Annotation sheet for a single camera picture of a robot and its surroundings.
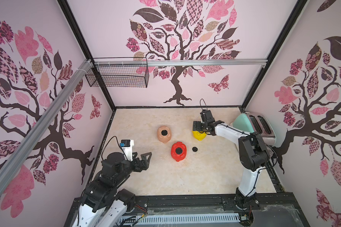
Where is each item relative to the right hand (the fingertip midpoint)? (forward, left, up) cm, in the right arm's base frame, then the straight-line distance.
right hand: (199, 124), depth 99 cm
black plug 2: (-21, +16, +1) cm, 26 cm away
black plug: (-6, +25, 0) cm, 26 cm away
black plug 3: (-15, +4, -8) cm, 18 cm away
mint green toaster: (-7, -31, +9) cm, 33 cm away
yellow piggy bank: (-9, +1, -2) cm, 9 cm away
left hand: (-31, +32, +15) cm, 47 cm away
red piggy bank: (-24, +17, 0) cm, 29 cm away
